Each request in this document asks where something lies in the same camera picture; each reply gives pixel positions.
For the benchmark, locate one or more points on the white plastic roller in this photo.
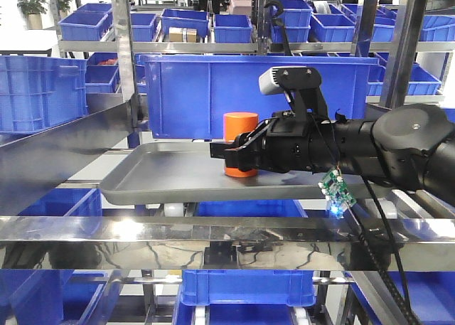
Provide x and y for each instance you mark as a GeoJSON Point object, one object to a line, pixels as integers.
{"type": "Point", "coordinates": [173, 210]}
{"type": "Point", "coordinates": [391, 209]}

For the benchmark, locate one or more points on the grey metal tray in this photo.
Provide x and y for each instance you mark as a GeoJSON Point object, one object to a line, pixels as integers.
{"type": "Point", "coordinates": [160, 175]}

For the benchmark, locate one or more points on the steel rack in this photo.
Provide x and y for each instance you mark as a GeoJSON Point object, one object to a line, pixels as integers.
{"type": "Point", "coordinates": [106, 229]}
{"type": "Point", "coordinates": [177, 47]}

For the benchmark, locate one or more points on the large blue plastic bin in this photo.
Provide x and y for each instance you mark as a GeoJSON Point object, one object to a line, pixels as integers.
{"type": "Point", "coordinates": [185, 97]}

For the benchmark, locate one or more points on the orange capacitor cylinder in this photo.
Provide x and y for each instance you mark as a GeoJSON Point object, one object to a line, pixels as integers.
{"type": "Point", "coordinates": [238, 126]}

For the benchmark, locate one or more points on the pink box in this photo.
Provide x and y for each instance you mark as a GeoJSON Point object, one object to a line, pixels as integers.
{"type": "Point", "coordinates": [238, 5]}

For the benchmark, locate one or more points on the potted green plant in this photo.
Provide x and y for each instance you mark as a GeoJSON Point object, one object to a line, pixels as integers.
{"type": "Point", "coordinates": [64, 1]}
{"type": "Point", "coordinates": [32, 5]}

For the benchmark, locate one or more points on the red parts pile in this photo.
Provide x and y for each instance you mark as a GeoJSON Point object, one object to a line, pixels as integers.
{"type": "Point", "coordinates": [106, 61]}

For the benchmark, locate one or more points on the small cardboard box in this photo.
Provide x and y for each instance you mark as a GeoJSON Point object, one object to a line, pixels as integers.
{"type": "Point", "coordinates": [181, 35]}

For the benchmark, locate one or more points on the group of blue bins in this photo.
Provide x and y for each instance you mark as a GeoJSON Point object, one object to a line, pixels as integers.
{"type": "Point", "coordinates": [249, 286]}

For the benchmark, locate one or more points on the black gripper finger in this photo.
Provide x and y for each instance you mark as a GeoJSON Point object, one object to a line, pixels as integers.
{"type": "Point", "coordinates": [254, 134]}
{"type": "Point", "coordinates": [234, 154]}

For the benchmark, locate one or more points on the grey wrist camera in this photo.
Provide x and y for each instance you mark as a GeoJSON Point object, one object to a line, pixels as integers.
{"type": "Point", "coordinates": [273, 81]}

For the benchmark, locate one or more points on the row of blue bins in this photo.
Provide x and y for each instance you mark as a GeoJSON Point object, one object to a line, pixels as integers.
{"type": "Point", "coordinates": [83, 28]}

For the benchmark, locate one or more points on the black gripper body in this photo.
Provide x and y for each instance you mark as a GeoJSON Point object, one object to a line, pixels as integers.
{"type": "Point", "coordinates": [288, 143]}

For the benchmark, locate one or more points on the blue ribbed plastic crate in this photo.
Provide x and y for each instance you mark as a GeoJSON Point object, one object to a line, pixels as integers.
{"type": "Point", "coordinates": [35, 94]}

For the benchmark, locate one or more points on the white table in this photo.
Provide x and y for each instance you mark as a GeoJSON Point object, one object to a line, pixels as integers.
{"type": "Point", "coordinates": [25, 40]}

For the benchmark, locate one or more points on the green circuit board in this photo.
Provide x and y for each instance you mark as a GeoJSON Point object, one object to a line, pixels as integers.
{"type": "Point", "coordinates": [336, 190]}

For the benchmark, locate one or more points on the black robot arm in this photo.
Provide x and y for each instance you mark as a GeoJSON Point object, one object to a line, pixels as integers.
{"type": "Point", "coordinates": [409, 140]}

